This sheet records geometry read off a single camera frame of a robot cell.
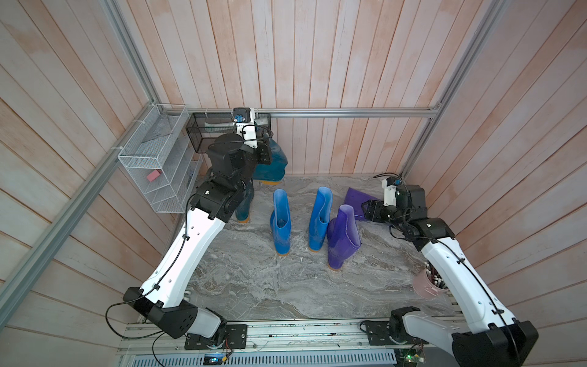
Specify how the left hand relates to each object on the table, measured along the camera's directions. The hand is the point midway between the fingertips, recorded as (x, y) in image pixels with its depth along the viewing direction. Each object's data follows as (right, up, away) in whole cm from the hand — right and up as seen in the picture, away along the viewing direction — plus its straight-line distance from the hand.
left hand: (264, 133), depth 61 cm
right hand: (+35, -20, +17) cm, 43 cm away
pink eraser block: (-43, -9, +21) cm, 49 cm away
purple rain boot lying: (+40, -18, +47) cm, 64 cm away
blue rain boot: (+4, -26, +11) cm, 28 cm away
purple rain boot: (+25, -31, +14) cm, 42 cm away
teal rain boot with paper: (-14, -24, +37) cm, 46 cm away
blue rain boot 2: (+16, -26, +10) cm, 33 cm away
